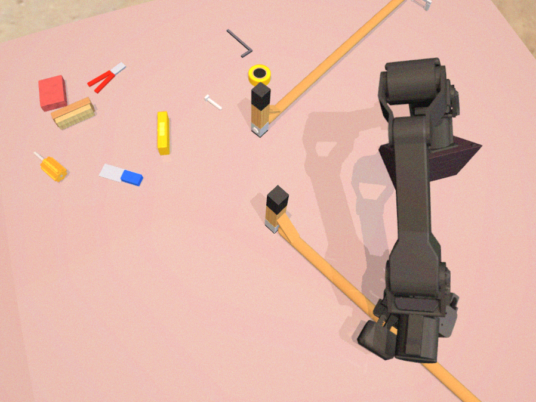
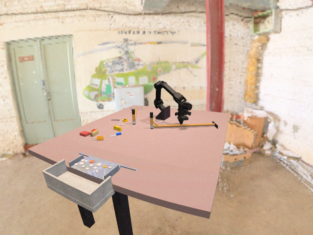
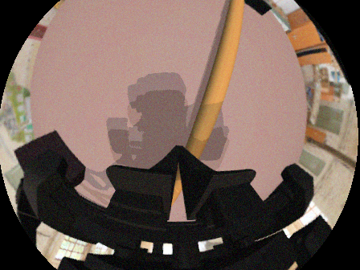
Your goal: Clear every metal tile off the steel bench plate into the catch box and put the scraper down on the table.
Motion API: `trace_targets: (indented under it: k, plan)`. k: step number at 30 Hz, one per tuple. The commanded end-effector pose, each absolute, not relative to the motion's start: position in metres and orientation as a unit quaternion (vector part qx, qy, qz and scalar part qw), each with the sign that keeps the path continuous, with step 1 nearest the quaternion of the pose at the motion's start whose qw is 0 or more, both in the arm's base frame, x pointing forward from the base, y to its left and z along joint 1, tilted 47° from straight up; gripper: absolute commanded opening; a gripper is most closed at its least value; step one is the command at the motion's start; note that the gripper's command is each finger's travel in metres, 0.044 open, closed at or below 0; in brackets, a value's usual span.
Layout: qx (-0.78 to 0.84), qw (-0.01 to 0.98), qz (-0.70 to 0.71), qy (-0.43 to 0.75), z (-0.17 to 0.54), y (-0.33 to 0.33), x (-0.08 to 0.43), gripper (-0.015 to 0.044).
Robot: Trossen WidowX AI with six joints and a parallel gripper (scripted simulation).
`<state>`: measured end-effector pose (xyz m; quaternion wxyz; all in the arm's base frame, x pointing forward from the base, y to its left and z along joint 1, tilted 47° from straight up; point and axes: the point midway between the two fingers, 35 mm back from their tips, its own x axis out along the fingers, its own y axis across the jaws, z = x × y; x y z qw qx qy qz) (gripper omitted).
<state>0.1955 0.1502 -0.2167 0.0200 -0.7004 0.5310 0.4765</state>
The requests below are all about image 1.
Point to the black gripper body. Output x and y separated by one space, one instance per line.
379 339

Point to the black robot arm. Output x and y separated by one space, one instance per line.
426 308

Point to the yellow screwdriver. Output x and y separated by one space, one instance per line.
53 169

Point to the yellow ring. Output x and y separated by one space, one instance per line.
259 73

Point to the grey l-shaped bar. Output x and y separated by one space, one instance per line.
241 42

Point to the yellow rectangular block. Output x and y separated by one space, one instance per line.
163 142

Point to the tan scrub brush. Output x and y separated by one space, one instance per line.
73 114

